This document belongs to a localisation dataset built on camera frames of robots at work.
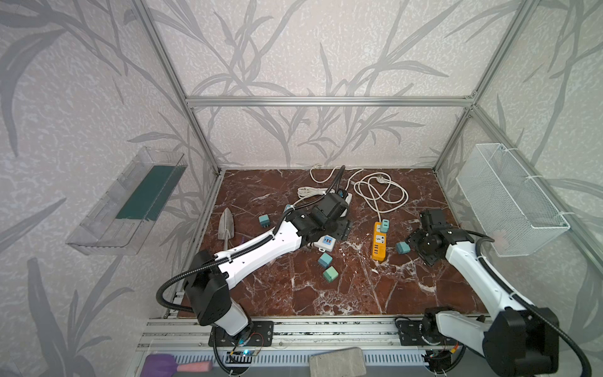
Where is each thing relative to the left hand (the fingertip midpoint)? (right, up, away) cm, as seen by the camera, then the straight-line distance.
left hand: (344, 216), depth 78 cm
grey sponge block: (-2, -41, -12) cm, 42 cm away
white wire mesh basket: (+44, +2, -17) cm, 47 cm away
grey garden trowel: (-48, -7, +20) cm, 53 cm away
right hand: (+26, -9, +7) cm, 28 cm away
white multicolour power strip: (-5, -12, +13) cm, 18 cm away
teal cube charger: (-6, -18, +10) cm, 21 cm away
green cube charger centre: (-4, -22, +6) cm, 23 cm away
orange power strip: (+15, -12, +13) cm, 24 cm away
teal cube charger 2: (+24, -14, +12) cm, 30 cm away
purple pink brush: (-55, -44, -8) cm, 71 cm away
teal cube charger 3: (+18, -6, +13) cm, 23 cm away
